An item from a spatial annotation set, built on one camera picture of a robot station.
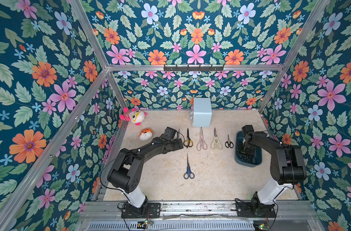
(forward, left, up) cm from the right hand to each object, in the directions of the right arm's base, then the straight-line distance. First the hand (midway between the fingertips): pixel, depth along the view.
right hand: (241, 151), depth 95 cm
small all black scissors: (+6, +7, 0) cm, 10 cm away
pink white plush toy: (+23, +77, +8) cm, 80 cm away
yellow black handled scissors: (+5, +36, +1) cm, 37 cm away
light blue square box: (+21, +27, +16) cm, 37 cm away
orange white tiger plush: (+8, +66, +6) cm, 66 cm away
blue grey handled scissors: (-16, +35, 0) cm, 39 cm away
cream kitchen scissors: (+5, +17, 0) cm, 18 cm away
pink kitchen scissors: (+7, +27, -1) cm, 27 cm away
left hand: (+1, +42, +5) cm, 42 cm away
